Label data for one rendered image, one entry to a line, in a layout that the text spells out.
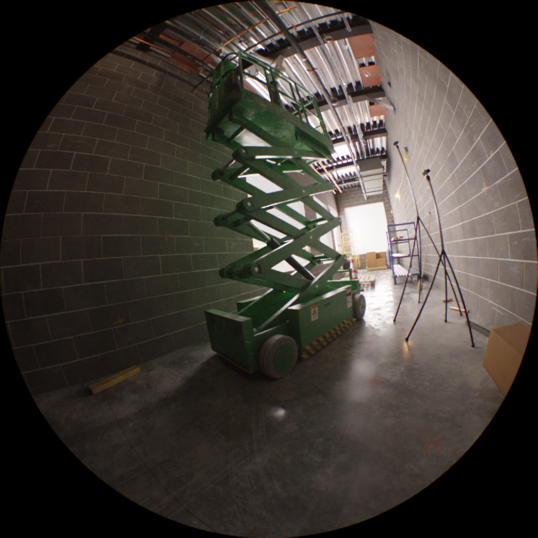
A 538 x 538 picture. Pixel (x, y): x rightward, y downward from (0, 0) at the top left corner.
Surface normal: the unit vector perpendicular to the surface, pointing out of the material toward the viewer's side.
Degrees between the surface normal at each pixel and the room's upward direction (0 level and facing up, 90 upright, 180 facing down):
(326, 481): 0
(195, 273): 90
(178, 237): 90
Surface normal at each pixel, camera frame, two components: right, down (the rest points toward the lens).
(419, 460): -0.12, -0.99
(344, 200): -0.53, 0.08
